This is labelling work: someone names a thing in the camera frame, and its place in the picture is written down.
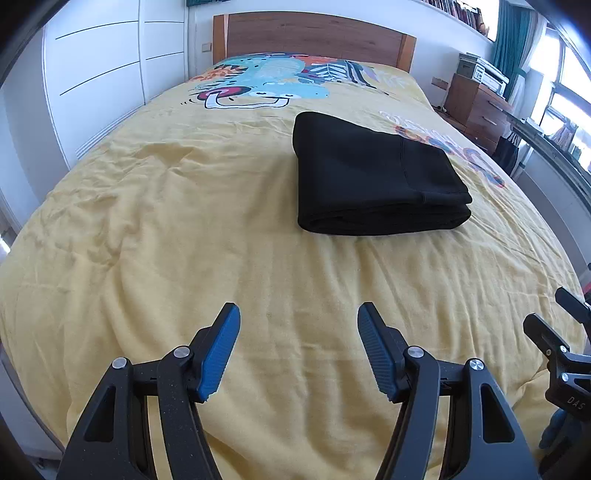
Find black pants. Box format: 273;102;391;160
293;111;472;236

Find wooden bedside dresser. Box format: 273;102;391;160
444;73;513;154

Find white box on dresser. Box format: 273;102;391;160
457;53;509;96

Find teal curtain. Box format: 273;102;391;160
491;1;533;100

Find white wardrobe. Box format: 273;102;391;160
43;0;188;168

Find wooden headboard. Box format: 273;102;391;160
212;11;417;72

